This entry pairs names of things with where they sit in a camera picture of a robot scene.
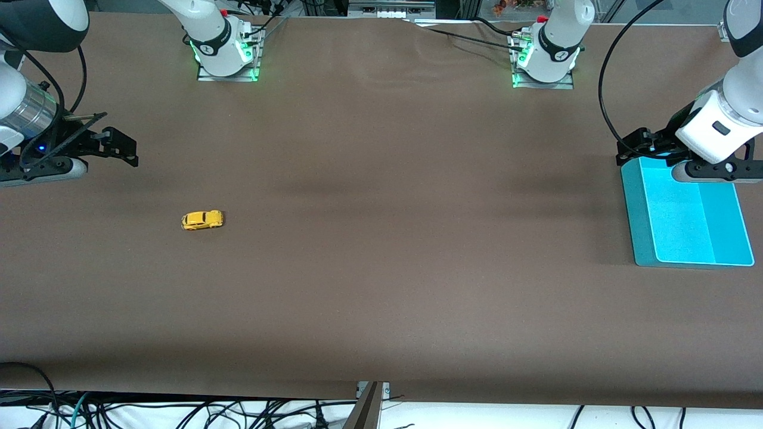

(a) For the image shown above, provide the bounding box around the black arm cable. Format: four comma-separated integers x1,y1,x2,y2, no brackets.
598,0,667,147
36,45,88,167

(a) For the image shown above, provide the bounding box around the short curved black cable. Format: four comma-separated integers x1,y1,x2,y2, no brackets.
473,17,528,38

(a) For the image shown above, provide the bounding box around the teal floor cable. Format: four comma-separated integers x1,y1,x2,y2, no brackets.
70,391,91,429

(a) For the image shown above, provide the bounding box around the grey metal equipment rack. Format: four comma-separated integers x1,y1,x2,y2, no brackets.
348,0,437,20

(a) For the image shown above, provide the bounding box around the grey metal bar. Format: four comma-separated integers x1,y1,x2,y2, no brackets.
343,381,382,429

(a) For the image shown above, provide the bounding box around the long black table cable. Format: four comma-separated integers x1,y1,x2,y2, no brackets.
404,19,525,53

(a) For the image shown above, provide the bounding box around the black base power cable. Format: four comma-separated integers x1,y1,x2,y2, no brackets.
241,0,291,43

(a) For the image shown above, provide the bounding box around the yellow beetle toy car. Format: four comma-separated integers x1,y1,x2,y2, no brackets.
181,210,225,231

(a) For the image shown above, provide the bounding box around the brown table cover sheet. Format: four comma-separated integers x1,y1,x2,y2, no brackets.
0,11,763,411

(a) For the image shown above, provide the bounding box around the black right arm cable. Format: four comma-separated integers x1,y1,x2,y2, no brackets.
36,45,88,167

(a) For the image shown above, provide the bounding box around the orange plastic object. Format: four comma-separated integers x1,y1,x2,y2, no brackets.
492,0,540,15

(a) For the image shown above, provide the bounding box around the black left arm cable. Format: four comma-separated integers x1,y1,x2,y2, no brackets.
598,0,667,147

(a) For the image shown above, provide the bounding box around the black looped floor cable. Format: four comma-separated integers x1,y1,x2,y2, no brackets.
0,361,58,429

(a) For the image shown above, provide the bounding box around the teal plastic bin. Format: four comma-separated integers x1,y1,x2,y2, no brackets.
621,154,755,268

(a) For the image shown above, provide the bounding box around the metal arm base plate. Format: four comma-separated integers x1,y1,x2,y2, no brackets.
196,24,264,83
511,30,576,90

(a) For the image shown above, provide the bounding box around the small metal table bracket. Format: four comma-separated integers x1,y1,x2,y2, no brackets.
356,381,391,401

